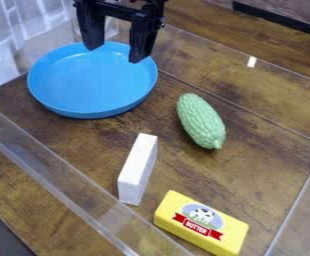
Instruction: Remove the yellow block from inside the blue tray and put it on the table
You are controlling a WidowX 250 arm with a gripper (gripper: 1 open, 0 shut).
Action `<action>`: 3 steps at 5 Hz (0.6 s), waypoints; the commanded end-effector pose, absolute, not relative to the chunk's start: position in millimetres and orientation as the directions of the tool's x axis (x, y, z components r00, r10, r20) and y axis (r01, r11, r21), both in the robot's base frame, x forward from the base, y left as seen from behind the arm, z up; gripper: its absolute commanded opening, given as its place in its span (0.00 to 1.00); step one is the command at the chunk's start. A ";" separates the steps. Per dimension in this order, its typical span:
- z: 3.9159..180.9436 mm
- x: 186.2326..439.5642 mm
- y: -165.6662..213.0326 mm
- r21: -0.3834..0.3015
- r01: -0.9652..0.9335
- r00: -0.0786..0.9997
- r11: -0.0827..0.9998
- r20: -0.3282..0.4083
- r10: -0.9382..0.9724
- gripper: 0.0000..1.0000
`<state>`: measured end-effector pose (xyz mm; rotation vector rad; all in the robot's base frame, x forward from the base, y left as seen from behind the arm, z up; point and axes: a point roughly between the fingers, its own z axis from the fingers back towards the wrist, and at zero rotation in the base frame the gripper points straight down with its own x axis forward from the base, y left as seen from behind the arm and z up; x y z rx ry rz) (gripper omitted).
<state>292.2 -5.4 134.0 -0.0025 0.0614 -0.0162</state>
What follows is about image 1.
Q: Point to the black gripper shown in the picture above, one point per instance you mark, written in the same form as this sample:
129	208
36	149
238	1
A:
145	23

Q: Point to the green bitter gourd toy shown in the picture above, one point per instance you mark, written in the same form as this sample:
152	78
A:
200	121

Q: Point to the yellow butter block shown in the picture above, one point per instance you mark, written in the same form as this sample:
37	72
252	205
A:
200	225

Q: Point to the blue round tray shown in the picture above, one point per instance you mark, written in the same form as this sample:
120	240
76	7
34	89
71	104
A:
91	84

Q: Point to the white rectangular block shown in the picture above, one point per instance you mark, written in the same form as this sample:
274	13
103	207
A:
136	170

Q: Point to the clear acrylic enclosure wall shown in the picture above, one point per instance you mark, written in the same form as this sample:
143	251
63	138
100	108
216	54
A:
247	66

